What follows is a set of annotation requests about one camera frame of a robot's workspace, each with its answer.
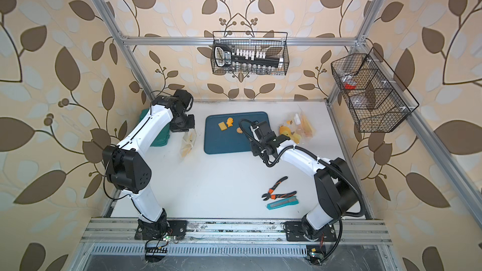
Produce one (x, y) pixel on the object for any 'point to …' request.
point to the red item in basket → (348, 86)
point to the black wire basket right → (378, 100)
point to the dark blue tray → (222, 133)
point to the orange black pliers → (268, 196)
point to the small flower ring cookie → (239, 130)
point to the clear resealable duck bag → (301, 127)
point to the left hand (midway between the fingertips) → (185, 126)
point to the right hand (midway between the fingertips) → (256, 145)
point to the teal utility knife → (285, 202)
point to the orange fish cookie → (230, 121)
